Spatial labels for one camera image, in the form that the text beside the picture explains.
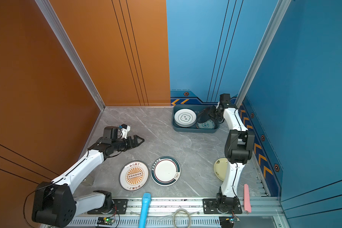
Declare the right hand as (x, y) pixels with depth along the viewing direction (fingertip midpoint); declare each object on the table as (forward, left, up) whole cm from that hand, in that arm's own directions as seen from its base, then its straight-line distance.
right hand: (209, 113), depth 98 cm
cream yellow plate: (-32, -5, -16) cm, 37 cm away
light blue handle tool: (-51, +39, -11) cm, 65 cm away
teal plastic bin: (-5, +11, -12) cm, 17 cm away
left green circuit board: (-60, +59, -15) cm, 85 cm away
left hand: (-22, +45, +1) cm, 50 cm away
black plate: (+4, +2, -5) cm, 6 cm away
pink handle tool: (-50, -15, -14) cm, 54 cm away
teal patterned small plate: (0, -2, -12) cm, 12 cm away
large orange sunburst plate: (-38, +48, -13) cm, 63 cm away
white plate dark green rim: (-35, +29, -12) cm, 48 cm away
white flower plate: (+5, +16, -10) cm, 19 cm away
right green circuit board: (-60, -2, -15) cm, 62 cm away
